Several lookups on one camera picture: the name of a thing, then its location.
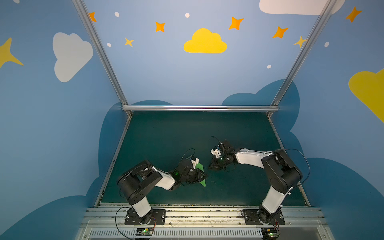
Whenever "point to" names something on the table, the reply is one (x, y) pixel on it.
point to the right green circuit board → (270, 233)
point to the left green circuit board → (144, 231)
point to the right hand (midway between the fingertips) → (207, 167)
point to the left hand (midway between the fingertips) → (209, 178)
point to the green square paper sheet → (200, 166)
